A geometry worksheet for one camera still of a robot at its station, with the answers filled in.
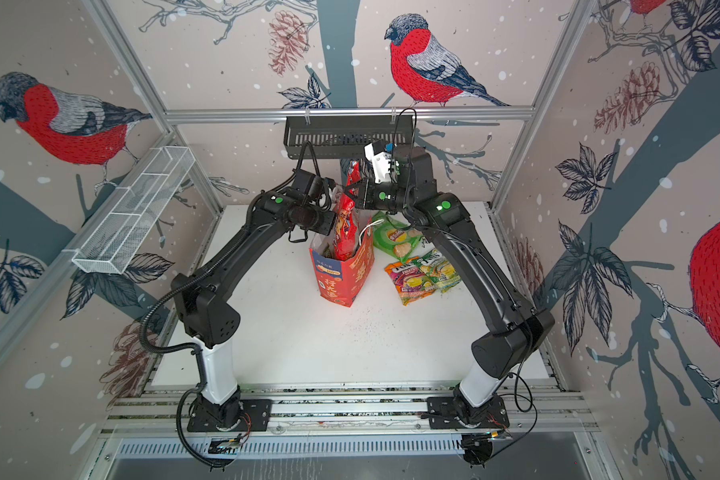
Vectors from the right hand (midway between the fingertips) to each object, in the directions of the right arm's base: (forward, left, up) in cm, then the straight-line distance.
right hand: (339, 192), depth 66 cm
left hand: (+7, +5, -17) cm, 19 cm away
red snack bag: (-9, -2, -8) cm, 12 cm away
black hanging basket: (+46, +6, -13) cm, 48 cm away
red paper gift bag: (-8, +2, -25) cm, 27 cm away
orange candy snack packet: (+1, -19, -39) cm, 43 cm away
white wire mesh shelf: (+2, +57, -8) cm, 58 cm away
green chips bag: (+16, -15, -38) cm, 44 cm away
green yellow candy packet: (+5, -29, -40) cm, 49 cm away
